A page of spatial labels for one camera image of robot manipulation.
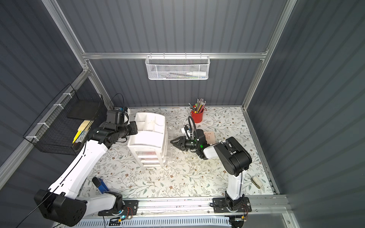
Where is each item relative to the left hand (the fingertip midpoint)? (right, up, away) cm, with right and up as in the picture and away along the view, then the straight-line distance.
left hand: (136, 126), depth 77 cm
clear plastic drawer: (+16, -17, +10) cm, 25 cm away
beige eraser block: (+67, -31, +2) cm, 74 cm away
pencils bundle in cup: (+36, +13, +26) cm, 46 cm away
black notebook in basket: (-33, +9, +6) cm, 34 cm away
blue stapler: (-20, -35, +2) cm, 40 cm away
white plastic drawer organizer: (+8, -9, -2) cm, 12 cm away
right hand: (+19, -11, +8) cm, 24 cm away
